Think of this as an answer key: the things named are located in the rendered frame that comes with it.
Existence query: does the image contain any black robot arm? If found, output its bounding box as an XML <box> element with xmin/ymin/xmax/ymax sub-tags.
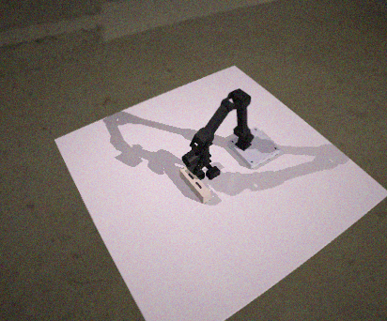
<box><xmin>181</xmin><ymin>89</ymin><xmax>255</xmax><ymax>175</ymax></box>

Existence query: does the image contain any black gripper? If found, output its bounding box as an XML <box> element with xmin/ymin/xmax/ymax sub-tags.
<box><xmin>199</xmin><ymin>154</ymin><xmax>221</xmax><ymax>180</ymax></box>

